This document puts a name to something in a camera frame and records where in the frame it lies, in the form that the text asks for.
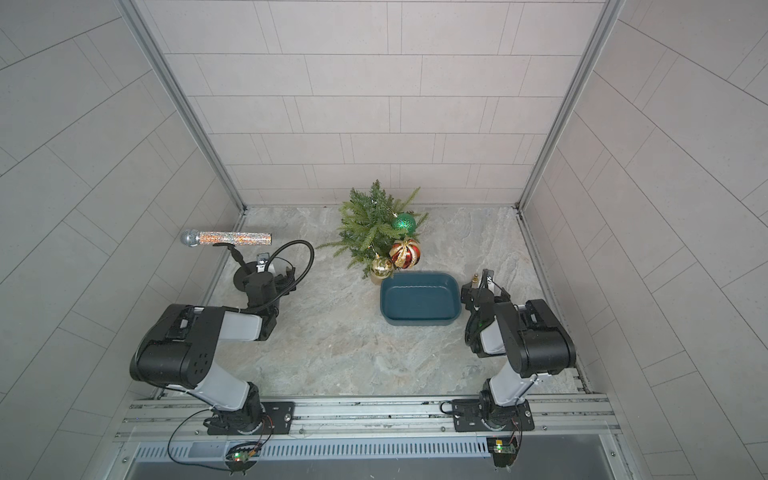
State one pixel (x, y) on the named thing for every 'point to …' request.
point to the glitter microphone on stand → (193, 238)
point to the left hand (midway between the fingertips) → (278, 265)
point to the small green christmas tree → (372, 222)
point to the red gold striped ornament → (405, 253)
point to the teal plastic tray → (420, 298)
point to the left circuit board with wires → (239, 456)
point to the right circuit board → (503, 450)
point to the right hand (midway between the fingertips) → (486, 280)
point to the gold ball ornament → (381, 267)
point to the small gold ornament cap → (475, 278)
